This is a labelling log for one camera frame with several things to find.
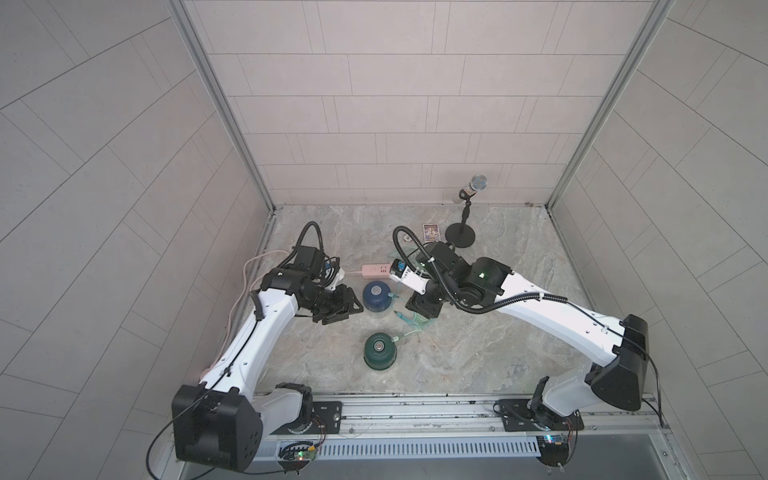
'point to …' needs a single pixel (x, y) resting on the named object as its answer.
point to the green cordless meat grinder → (380, 351)
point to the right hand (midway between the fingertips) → (411, 297)
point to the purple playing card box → (431, 233)
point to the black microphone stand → (462, 235)
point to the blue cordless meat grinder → (375, 296)
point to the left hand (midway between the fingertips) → (360, 306)
